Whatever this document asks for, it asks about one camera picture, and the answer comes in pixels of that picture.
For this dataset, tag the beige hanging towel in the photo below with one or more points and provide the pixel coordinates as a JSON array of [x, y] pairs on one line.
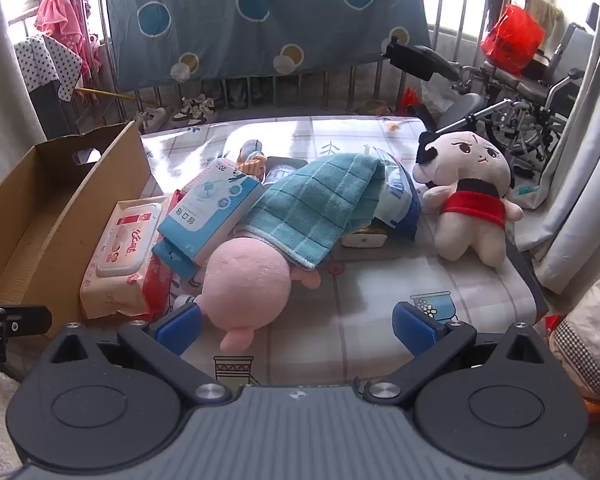
[[542, 12]]

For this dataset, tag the pink hanging garment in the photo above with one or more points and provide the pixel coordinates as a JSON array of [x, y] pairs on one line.
[[67, 25]]

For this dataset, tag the metal window railing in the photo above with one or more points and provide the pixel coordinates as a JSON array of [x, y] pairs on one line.
[[460, 5]]

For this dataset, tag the blue white mask box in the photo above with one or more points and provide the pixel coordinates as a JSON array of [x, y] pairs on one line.
[[205, 215]]

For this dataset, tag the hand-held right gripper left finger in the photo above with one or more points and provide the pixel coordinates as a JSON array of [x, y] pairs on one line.
[[179, 324]]

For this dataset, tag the orange striped towel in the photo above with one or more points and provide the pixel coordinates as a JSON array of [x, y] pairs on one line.
[[251, 159]]

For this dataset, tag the black wheelchair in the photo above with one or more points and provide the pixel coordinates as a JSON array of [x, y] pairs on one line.
[[510, 95]]

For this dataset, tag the beige quilt with houndstooth edge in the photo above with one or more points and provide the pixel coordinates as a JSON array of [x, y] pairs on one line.
[[590, 340]]

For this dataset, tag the white curtain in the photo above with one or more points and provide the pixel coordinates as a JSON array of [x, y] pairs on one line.
[[585, 170], [2, 85]]

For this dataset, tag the teal checked towel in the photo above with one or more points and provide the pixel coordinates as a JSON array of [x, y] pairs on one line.
[[310, 205]]

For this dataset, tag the blue dotted hanging blanket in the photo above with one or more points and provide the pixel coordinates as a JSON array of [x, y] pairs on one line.
[[260, 15]]

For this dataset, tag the yellow stick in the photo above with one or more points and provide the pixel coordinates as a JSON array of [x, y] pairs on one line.
[[105, 94]]

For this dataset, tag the polka dot cloth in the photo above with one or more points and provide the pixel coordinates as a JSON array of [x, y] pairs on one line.
[[47, 62]]

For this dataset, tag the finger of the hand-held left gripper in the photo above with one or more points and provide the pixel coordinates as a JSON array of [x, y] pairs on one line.
[[17, 319]]

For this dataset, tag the red plastic bag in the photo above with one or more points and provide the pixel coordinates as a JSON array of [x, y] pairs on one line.
[[512, 40]]

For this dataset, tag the brown cardboard box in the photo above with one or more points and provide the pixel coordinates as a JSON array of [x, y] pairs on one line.
[[35, 220]]

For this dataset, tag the plush doll with red shirt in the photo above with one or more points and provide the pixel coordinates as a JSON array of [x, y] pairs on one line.
[[472, 195]]

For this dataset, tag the blue white plastic bag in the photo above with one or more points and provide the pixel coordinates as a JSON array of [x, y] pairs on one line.
[[397, 195]]

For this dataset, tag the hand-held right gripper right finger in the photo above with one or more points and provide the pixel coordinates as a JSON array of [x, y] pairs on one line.
[[414, 325]]

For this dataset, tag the pink plush toy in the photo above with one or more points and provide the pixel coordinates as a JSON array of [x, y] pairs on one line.
[[245, 285]]

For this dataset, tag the pink wet wipes pack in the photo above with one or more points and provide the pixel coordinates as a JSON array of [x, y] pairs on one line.
[[122, 255]]

